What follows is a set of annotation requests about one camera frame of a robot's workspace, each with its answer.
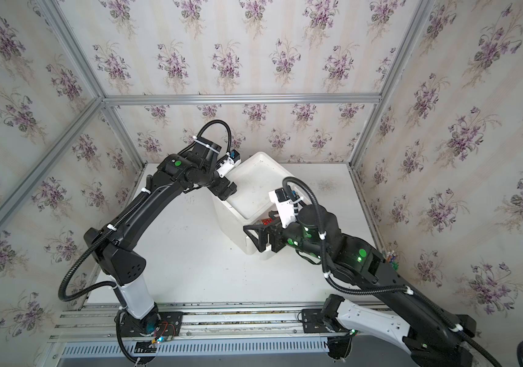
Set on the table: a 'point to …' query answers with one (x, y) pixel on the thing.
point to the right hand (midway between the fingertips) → (263, 222)
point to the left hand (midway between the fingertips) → (226, 180)
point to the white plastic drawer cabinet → (250, 205)
